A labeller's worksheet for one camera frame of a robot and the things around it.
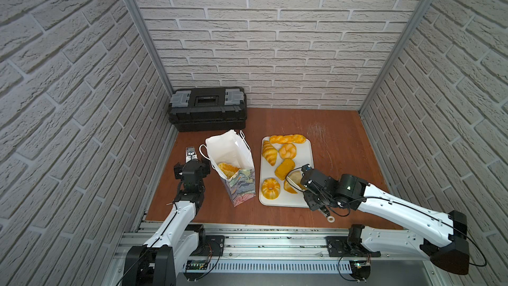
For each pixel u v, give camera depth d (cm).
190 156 71
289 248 76
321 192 53
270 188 87
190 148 72
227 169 85
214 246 74
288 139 103
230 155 89
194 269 72
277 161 97
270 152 97
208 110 98
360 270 70
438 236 40
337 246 74
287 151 98
